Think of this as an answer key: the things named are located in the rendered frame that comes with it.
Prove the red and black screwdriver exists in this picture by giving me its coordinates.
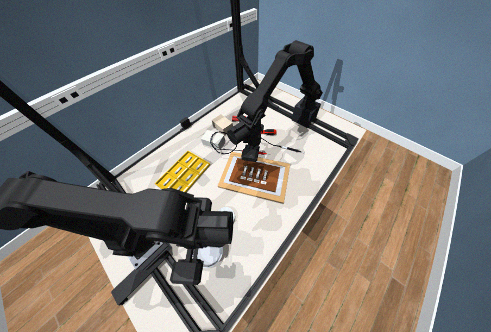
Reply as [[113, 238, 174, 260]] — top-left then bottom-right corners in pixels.
[[261, 129, 276, 135]]

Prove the beige block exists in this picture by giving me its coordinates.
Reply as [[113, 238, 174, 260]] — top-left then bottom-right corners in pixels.
[[212, 114, 233, 135]]

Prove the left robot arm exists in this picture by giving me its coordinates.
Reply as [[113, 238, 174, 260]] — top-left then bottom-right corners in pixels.
[[227, 40, 323, 145]]

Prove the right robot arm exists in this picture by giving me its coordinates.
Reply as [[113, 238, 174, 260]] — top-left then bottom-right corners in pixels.
[[0, 171, 234, 260]]

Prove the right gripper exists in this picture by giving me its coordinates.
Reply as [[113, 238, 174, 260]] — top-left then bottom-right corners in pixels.
[[170, 197, 212, 285]]

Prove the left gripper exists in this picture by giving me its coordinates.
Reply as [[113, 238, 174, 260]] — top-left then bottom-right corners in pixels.
[[241, 124, 264, 162]]

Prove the white rectangular block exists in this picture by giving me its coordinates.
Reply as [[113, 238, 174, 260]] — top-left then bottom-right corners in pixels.
[[201, 130, 225, 149]]

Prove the yellow tray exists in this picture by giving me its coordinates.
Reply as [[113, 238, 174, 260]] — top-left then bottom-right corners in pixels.
[[155, 151, 210, 192]]

